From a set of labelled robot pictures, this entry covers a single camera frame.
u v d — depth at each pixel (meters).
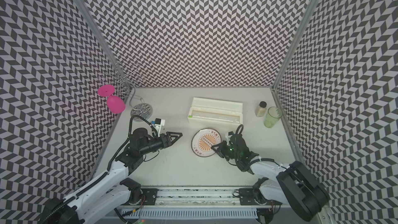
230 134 0.82
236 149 0.65
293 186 0.43
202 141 0.88
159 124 0.72
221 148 0.74
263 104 0.96
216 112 1.13
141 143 0.61
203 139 0.88
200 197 0.75
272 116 0.89
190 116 0.94
